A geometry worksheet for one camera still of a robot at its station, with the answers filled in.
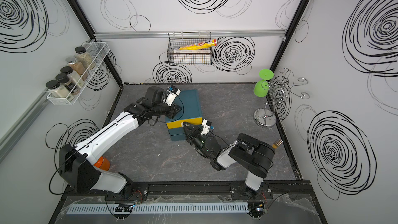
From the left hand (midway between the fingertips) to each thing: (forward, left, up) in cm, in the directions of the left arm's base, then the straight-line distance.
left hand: (179, 107), depth 79 cm
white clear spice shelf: (+35, +53, +10) cm, 64 cm away
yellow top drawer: (-8, 0, -4) cm, 9 cm away
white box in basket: (+26, -5, +13) cm, 30 cm away
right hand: (-10, -3, -2) cm, 10 cm away
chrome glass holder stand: (+8, -51, +9) cm, 53 cm away
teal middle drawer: (-8, +2, -11) cm, 14 cm away
